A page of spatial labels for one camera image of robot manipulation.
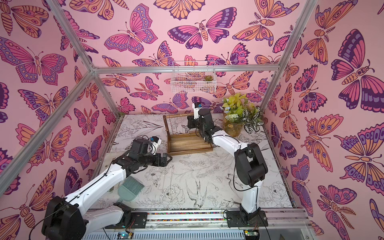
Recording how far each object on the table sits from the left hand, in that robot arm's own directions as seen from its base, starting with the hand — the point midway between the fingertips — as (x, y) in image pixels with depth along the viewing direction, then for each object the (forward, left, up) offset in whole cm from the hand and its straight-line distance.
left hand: (167, 156), depth 82 cm
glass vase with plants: (+29, -44, +5) cm, 53 cm away
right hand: (+23, -12, +9) cm, 27 cm away
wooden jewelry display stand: (+17, -8, -13) cm, 23 cm away
